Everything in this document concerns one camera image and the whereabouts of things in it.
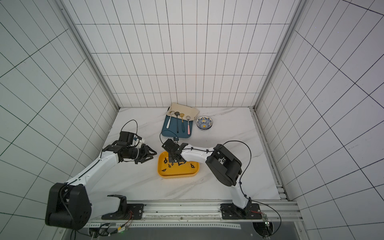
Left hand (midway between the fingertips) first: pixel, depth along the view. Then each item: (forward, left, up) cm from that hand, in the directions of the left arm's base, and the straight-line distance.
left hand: (153, 156), depth 82 cm
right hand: (+3, -8, -10) cm, 13 cm away
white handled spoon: (+40, -5, -8) cm, 41 cm away
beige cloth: (+45, -16, -10) cm, 49 cm away
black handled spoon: (+40, -9, -9) cm, 42 cm away
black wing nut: (+1, -5, -9) cm, 11 cm away
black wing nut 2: (-2, -22, -9) cm, 24 cm away
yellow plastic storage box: (-4, -6, -10) cm, 12 cm away
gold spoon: (+39, -13, -9) cm, 43 cm away
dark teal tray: (+28, -9, -10) cm, 31 cm away
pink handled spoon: (+37, -18, -10) cm, 42 cm away
